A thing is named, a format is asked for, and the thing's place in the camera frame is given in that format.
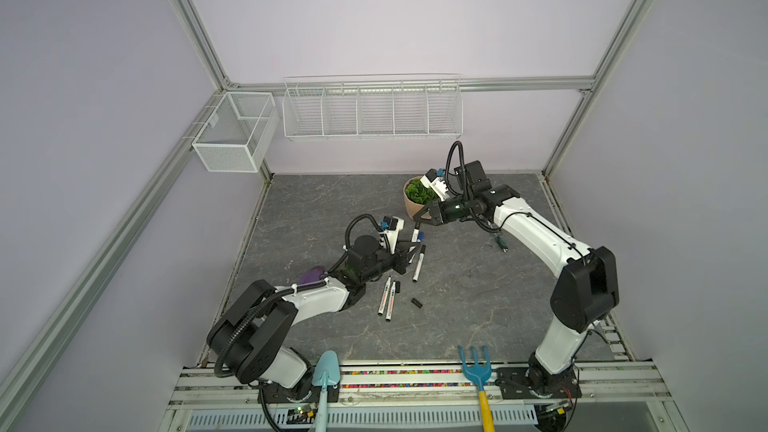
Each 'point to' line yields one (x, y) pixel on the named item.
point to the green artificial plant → (418, 192)
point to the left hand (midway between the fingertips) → (418, 245)
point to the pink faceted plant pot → (412, 207)
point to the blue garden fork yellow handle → (480, 373)
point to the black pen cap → (416, 302)
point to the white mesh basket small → (236, 133)
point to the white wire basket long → (373, 107)
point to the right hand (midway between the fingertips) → (416, 222)
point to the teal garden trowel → (327, 372)
